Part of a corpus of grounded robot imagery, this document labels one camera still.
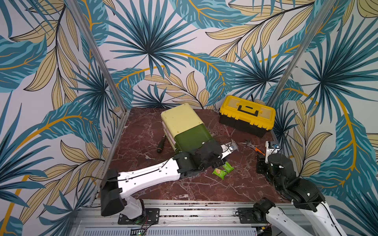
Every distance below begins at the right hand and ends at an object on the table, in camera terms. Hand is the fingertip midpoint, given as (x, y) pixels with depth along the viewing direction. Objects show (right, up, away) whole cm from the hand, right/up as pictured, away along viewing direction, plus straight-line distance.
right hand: (261, 156), depth 68 cm
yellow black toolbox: (+4, +20, +28) cm, 34 cm away
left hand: (-19, +2, +1) cm, 19 cm away
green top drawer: (-34, +5, +13) cm, 37 cm away
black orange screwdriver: (-53, -1, +27) cm, 59 cm away
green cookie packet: (-16, -14, +19) cm, 29 cm away
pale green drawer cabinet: (-37, +12, +13) cm, 41 cm away
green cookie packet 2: (-10, -12, +22) cm, 27 cm away
